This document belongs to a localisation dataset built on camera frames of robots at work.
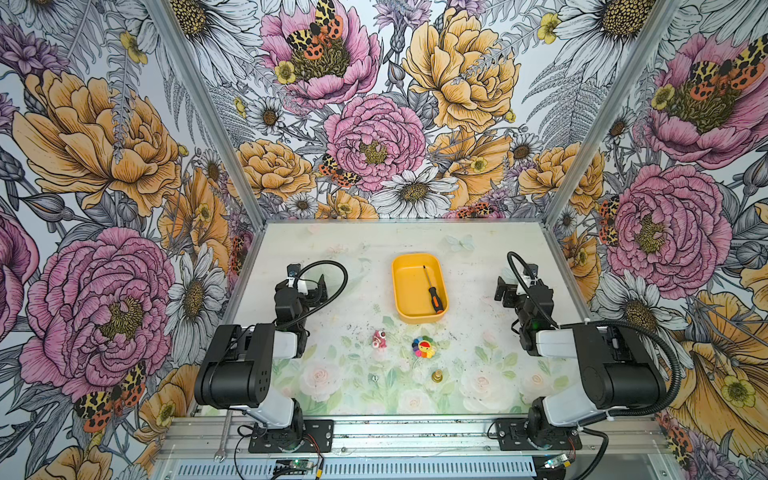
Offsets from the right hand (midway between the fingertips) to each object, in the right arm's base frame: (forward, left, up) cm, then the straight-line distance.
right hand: (514, 285), depth 94 cm
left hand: (+2, +63, +1) cm, 64 cm away
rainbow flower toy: (-16, +29, -5) cm, 34 cm away
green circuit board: (-44, +62, -7) cm, 76 cm away
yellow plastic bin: (+3, +32, -4) cm, 32 cm away
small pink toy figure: (-15, +42, -3) cm, 45 cm away
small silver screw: (-24, +43, -6) cm, 50 cm away
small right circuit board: (-44, -1, -8) cm, 45 cm away
